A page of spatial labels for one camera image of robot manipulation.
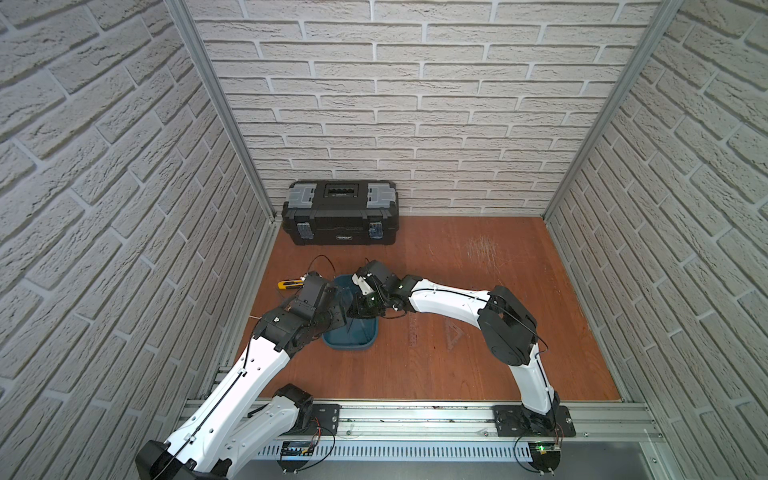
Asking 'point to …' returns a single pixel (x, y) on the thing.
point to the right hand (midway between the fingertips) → (350, 313)
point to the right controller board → (545, 456)
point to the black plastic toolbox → (342, 212)
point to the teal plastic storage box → (357, 333)
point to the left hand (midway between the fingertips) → (342, 307)
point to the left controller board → (295, 449)
